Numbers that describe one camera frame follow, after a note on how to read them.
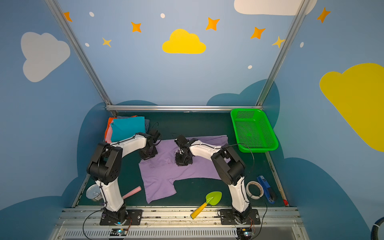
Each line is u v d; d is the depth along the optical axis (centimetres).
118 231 71
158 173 91
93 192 77
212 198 78
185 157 78
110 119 111
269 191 80
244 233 71
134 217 74
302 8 70
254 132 112
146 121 111
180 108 130
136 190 82
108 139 101
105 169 50
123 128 104
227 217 74
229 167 52
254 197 80
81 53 85
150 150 81
